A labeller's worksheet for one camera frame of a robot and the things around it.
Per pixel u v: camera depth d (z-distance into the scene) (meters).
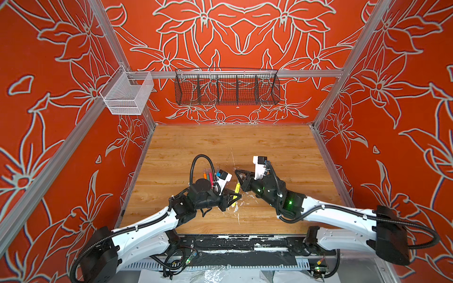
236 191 0.70
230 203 0.68
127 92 0.93
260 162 0.64
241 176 0.69
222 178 0.65
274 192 0.53
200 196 0.57
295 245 0.73
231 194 0.67
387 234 0.40
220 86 1.01
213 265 0.70
